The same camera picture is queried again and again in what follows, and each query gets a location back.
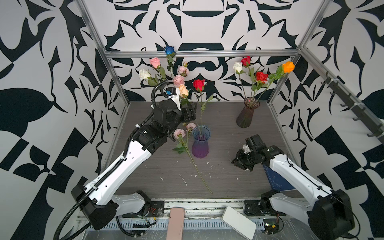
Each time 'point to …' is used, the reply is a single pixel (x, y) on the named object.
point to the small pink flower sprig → (183, 70)
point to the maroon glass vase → (244, 117)
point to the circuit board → (271, 225)
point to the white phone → (239, 222)
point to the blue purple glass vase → (200, 146)
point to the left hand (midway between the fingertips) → (190, 101)
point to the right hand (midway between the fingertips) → (232, 161)
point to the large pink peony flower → (178, 80)
